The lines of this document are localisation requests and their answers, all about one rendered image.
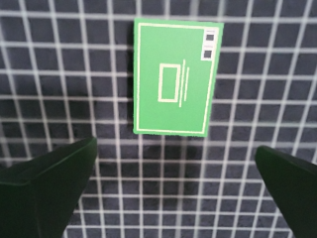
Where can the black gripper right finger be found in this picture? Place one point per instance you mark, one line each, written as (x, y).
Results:
(292, 184)

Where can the black grid-patterned mat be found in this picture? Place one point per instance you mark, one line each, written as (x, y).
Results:
(67, 73)

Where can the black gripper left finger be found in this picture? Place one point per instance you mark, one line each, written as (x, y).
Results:
(38, 196)

